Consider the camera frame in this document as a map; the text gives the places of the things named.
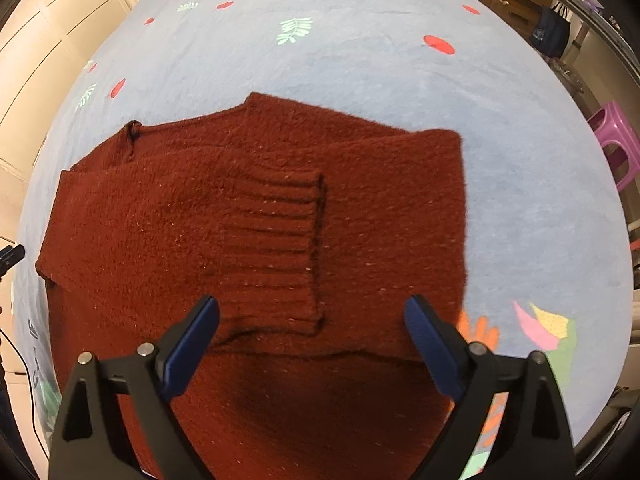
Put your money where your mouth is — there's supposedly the white wardrobe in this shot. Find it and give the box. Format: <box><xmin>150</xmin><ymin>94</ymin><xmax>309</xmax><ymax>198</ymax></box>
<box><xmin>0</xmin><ymin>0</ymin><xmax>161</xmax><ymax>241</ymax></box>

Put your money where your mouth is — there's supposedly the navy tote bag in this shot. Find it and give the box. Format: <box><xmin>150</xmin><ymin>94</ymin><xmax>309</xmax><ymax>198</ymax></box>
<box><xmin>531</xmin><ymin>2</ymin><xmax>572</xmax><ymax>56</ymax></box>

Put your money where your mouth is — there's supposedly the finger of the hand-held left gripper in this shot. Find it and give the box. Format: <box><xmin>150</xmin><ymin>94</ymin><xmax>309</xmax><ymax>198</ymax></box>
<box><xmin>0</xmin><ymin>244</ymin><xmax>27</xmax><ymax>276</ymax></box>

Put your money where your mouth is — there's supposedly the black cable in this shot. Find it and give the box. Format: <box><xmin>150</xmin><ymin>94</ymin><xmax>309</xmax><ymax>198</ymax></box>
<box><xmin>0</xmin><ymin>330</ymin><xmax>45</xmax><ymax>445</ymax></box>

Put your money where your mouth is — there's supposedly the grey study desk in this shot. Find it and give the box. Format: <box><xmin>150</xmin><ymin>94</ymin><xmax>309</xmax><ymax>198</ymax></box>
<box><xmin>550</xmin><ymin>0</ymin><xmax>640</xmax><ymax>86</ymax></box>

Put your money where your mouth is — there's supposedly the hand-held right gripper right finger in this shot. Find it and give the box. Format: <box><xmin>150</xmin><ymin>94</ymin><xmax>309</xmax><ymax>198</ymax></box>
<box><xmin>403</xmin><ymin>294</ymin><xmax>576</xmax><ymax>480</ymax></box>

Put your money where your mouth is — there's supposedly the dark red knit sweater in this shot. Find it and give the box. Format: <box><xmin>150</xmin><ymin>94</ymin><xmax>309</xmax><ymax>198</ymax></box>
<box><xmin>34</xmin><ymin>91</ymin><xmax>471</xmax><ymax>480</ymax></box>

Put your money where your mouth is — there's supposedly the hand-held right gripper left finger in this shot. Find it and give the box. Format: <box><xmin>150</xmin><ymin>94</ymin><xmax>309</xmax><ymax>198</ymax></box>
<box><xmin>48</xmin><ymin>295</ymin><xmax>221</xmax><ymax>480</ymax></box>

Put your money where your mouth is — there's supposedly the purple plastic stool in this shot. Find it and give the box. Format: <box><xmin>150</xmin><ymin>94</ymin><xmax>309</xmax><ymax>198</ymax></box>
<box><xmin>587</xmin><ymin>101</ymin><xmax>640</xmax><ymax>192</ymax></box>

